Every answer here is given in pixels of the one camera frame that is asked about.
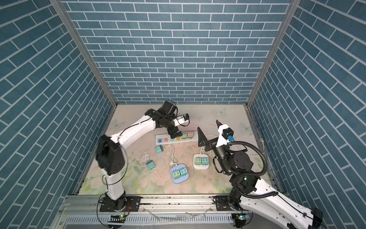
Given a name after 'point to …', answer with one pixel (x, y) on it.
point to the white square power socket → (200, 166)
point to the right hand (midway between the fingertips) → (211, 126)
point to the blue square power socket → (181, 179)
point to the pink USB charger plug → (190, 134)
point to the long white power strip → (166, 139)
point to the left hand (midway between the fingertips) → (182, 128)
